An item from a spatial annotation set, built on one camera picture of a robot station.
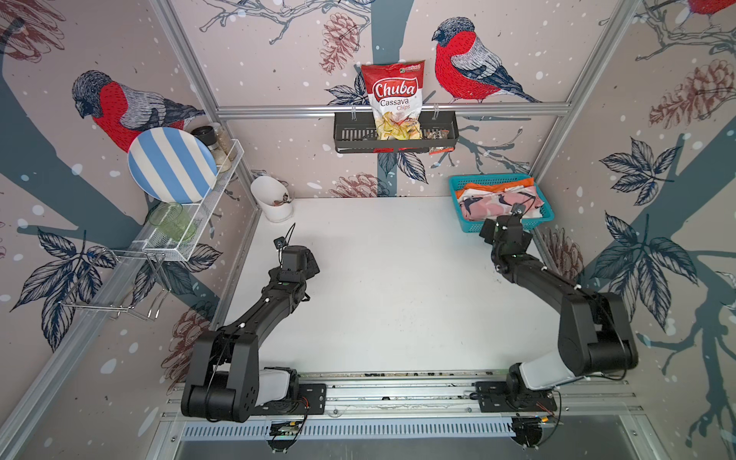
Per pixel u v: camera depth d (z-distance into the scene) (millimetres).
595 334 447
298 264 697
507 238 688
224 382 411
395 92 799
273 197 1111
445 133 910
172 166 723
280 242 781
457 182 1170
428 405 728
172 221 674
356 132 949
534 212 1065
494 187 1173
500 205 1063
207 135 798
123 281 564
